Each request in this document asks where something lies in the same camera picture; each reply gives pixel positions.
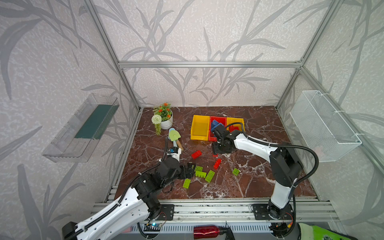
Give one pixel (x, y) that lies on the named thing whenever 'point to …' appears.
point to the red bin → (220, 120)
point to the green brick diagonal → (210, 176)
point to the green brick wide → (199, 168)
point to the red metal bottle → (208, 232)
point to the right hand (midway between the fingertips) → (217, 145)
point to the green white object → (314, 232)
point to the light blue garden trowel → (174, 142)
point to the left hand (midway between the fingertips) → (191, 162)
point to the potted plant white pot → (162, 118)
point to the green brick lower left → (186, 183)
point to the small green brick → (236, 171)
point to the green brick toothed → (200, 174)
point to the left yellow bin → (200, 127)
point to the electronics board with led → (152, 227)
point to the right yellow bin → (231, 120)
